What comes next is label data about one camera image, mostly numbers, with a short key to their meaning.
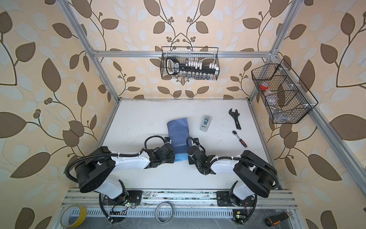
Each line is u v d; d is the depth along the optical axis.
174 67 0.85
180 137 0.90
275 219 0.67
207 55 0.91
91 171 0.44
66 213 0.67
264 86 0.88
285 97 0.81
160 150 0.69
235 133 0.99
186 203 0.74
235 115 1.08
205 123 1.02
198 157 0.68
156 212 0.71
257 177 0.44
